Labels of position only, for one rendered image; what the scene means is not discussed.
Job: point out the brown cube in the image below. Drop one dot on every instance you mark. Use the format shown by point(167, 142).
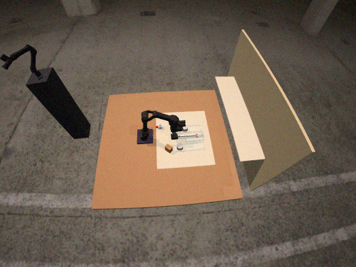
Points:
point(168, 148)

